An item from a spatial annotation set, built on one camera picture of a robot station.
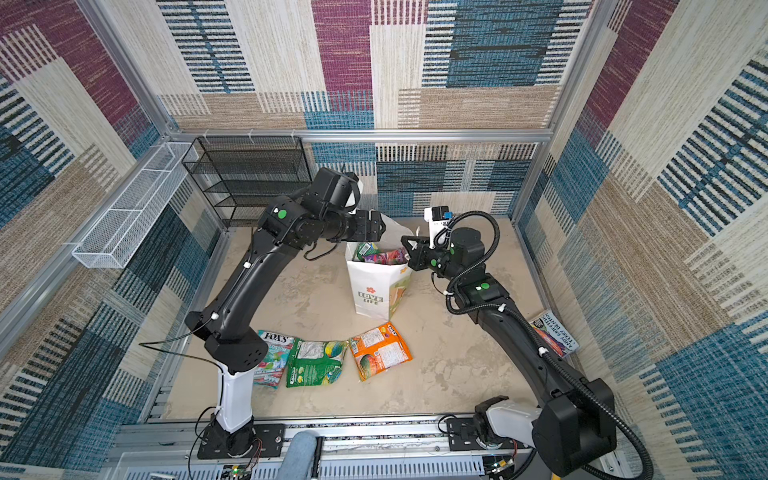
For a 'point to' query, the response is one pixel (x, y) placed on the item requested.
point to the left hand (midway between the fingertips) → (375, 224)
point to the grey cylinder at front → (299, 459)
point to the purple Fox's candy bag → (394, 256)
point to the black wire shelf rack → (241, 173)
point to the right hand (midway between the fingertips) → (402, 243)
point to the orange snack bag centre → (377, 350)
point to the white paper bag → (378, 286)
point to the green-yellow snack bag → (366, 249)
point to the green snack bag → (312, 363)
